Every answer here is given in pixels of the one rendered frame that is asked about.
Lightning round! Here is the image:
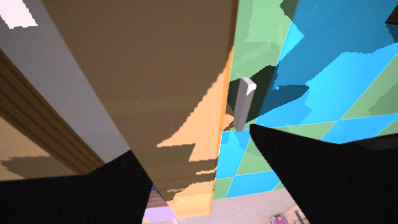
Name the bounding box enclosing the orange-topped rectangular box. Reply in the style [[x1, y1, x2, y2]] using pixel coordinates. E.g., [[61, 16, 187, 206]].
[[0, 0, 239, 223]]

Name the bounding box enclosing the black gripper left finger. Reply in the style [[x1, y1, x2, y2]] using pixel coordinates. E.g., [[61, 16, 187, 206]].
[[0, 149, 153, 224]]

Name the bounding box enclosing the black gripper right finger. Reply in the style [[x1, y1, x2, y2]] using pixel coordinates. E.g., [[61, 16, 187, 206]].
[[249, 124, 398, 224]]

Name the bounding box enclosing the small orange block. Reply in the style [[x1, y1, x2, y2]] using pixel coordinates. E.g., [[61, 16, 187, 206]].
[[223, 102, 235, 131]]

